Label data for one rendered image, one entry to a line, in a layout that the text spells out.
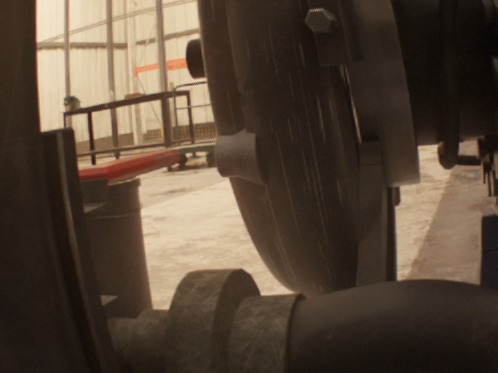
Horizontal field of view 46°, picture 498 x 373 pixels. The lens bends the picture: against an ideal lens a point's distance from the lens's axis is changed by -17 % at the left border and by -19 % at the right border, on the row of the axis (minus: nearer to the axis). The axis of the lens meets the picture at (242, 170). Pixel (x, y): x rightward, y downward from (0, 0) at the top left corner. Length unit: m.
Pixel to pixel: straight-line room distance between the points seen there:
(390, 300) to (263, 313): 0.03
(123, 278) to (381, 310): 1.54
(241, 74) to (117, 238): 1.10
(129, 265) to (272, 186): 1.08
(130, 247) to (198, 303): 1.53
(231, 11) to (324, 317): 0.47
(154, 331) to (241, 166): 0.46
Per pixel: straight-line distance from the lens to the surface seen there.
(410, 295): 0.16
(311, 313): 0.16
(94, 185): 0.25
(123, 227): 1.67
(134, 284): 1.71
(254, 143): 0.61
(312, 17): 0.50
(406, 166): 0.84
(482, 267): 1.34
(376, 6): 0.74
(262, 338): 0.16
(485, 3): 0.72
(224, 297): 0.17
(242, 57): 0.61
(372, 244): 0.71
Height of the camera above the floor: 0.50
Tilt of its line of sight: 5 degrees down
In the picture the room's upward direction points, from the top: 7 degrees counter-clockwise
